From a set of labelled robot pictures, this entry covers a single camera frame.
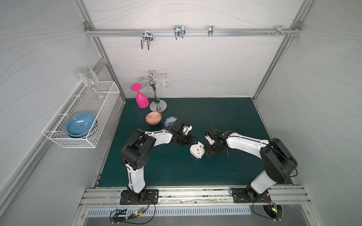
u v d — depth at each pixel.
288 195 0.78
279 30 0.77
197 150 0.87
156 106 1.14
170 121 0.98
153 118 1.07
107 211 0.70
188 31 0.78
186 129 0.82
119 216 0.69
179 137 0.70
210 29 0.72
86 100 0.73
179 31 0.76
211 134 0.73
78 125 0.62
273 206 0.72
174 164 0.90
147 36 0.78
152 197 0.74
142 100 0.96
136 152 0.49
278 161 0.46
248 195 0.66
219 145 0.65
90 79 0.71
